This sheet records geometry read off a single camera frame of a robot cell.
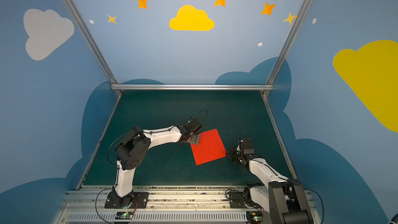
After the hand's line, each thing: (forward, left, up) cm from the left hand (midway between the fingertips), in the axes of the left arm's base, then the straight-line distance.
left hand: (191, 137), depth 96 cm
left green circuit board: (-41, +30, -2) cm, 51 cm away
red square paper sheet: (-6, -12, -2) cm, 13 cm away
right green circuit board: (-41, -31, -1) cm, 52 cm away
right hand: (-9, -21, +1) cm, 23 cm away
